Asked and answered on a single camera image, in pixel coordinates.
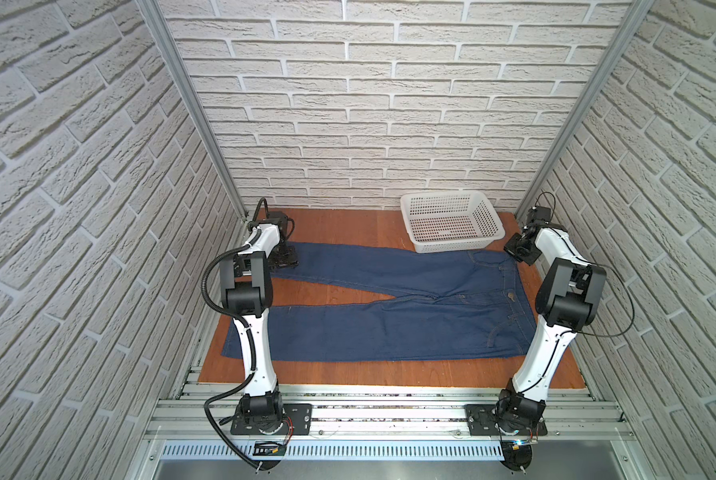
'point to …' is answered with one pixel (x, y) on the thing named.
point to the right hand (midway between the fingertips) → (514, 249)
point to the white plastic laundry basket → (450, 220)
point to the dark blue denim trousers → (455, 305)
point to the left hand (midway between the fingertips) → (284, 262)
